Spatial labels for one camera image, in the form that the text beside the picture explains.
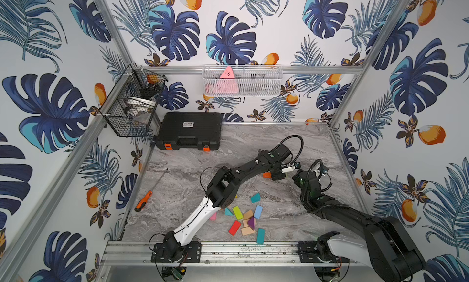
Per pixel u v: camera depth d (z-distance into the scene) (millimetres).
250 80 1020
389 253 414
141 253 749
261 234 799
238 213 843
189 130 1104
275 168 734
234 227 818
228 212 834
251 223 796
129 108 838
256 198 901
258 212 852
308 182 663
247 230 799
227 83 902
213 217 834
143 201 865
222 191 612
